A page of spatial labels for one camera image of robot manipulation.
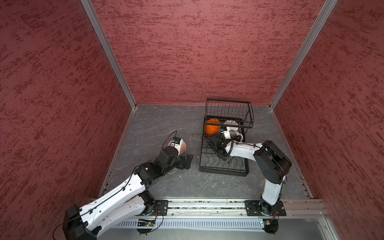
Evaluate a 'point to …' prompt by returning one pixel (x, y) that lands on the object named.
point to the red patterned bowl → (183, 147)
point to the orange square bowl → (211, 129)
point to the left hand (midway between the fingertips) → (184, 157)
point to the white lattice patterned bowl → (234, 133)
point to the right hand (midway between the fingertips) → (239, 139)
